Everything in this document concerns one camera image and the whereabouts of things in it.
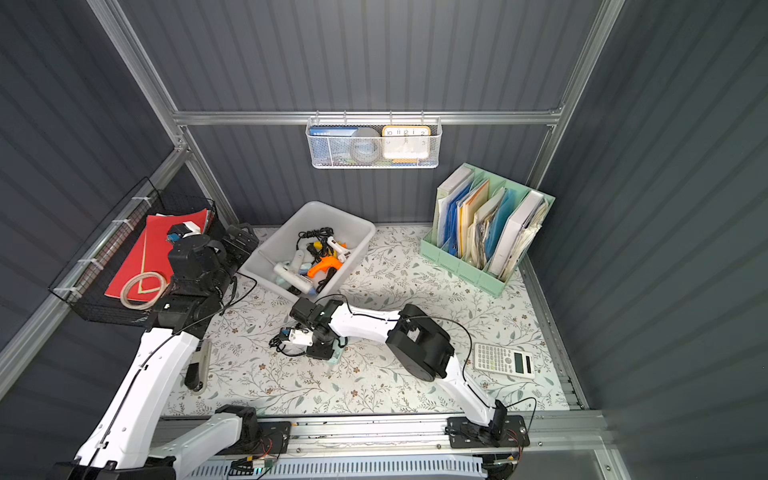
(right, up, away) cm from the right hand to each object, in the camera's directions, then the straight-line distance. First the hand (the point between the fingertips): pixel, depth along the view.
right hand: (321, 342), depth 89 cm
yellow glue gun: (-8, +29, +22) cm, 38 cm away
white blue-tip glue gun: (-12, +20, +8) cm, 25 cm away
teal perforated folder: (+55, +37, +3) cm, 66 cm away
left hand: (-15, +31, -21) cm, 41 cm away
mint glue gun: (+8, +3, -11) cm, 14 cm away
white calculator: (+54, -4, -5) cm, 54 cm away
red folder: (-38, +27, -17) cm, 50 cm away
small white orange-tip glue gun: (+3, +29, +18) cm, 35 cm away
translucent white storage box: (+8, +34, +19) cm, 40 cm away
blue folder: (+42, +39, +10) cm, 58 cm away
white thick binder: (+65, +43, +2) cm, 77 cm away
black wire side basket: (-42, +20, -29) cm, 55 cm away
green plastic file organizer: (+50, +36, +2) cm, 61 cm away
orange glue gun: (-3, +23, +16) cm, 28 cm away
